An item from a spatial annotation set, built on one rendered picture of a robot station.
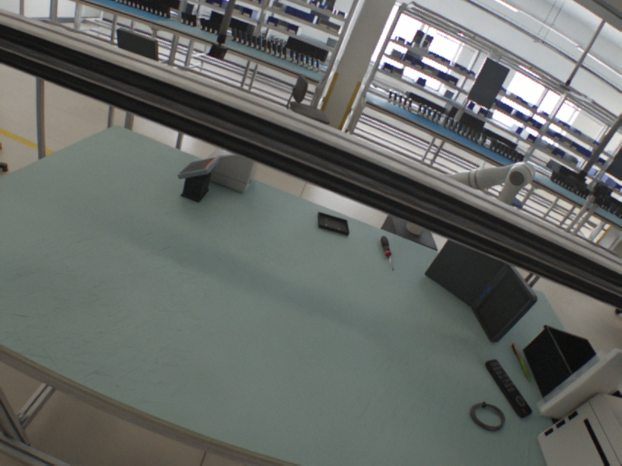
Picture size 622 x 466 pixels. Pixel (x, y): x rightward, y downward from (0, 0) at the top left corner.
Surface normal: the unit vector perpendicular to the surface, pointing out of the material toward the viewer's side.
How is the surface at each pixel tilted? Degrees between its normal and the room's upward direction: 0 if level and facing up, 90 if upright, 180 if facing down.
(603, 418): 90
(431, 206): 90
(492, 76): 82
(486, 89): 82
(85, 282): 0
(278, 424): 0
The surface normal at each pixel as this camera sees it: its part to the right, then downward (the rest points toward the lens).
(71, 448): 0.36, -0.81
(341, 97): -0.11, 0.46
